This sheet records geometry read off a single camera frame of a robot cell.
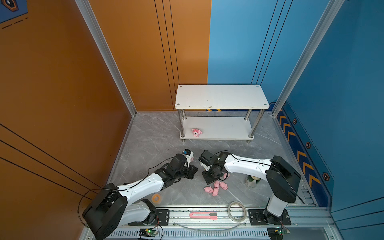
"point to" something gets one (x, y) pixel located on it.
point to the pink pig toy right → (223, 185)
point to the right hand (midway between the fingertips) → (205, 181)
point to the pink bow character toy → (196, 132)
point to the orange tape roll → (156, 198)
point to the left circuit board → (146, 232)
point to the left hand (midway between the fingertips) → (198, 168)
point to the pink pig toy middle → (216, 185)
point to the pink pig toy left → (208, 189)
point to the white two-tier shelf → (220, 112)
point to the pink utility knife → (208, 215)
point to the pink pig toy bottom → (215, 191)
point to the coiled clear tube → (237, 212)
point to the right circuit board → (276, 233)
